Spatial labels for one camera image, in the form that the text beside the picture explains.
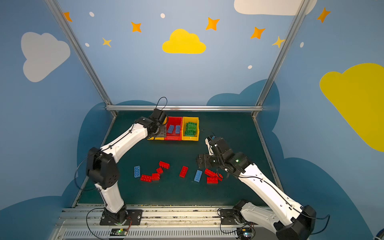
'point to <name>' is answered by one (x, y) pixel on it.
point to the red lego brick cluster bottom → (212, 180)
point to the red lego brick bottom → (155, 176)
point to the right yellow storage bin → (186, 119)
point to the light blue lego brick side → (177, 131)
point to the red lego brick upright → (183, 171)
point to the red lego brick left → (146, 178)
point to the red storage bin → (174, 128)
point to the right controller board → (247, 232)
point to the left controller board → (118, 232)
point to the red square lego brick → (159, 170)
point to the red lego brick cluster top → (210, 172)
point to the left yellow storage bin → (162, 134)
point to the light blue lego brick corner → (137, 172)
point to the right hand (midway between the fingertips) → (205, 157)
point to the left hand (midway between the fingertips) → (159, 132)
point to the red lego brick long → (164, 165)
